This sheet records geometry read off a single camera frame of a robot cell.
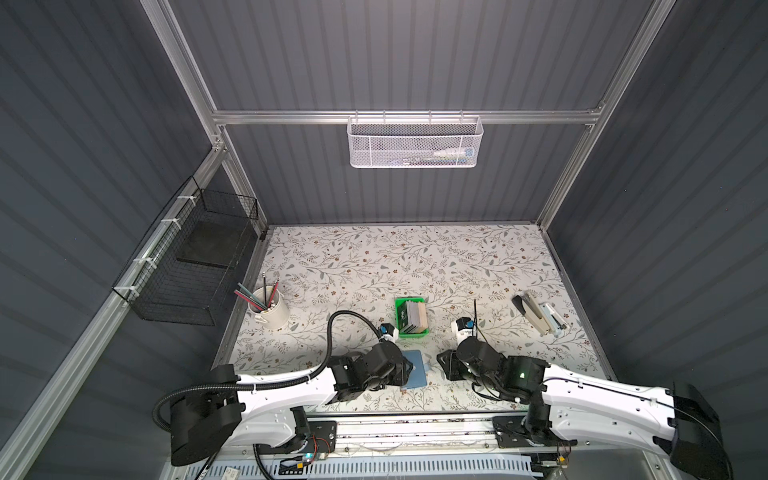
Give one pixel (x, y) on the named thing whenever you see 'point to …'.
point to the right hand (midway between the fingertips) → (439, 362)
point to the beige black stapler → (532, 309)
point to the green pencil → (254, 297)
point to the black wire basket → (180, 272)
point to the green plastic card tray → (397, 302)
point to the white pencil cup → (277, 313)
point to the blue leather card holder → (417, 376)
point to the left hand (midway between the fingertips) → (412, 367)
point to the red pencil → (273, 292)
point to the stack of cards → (413, 316)
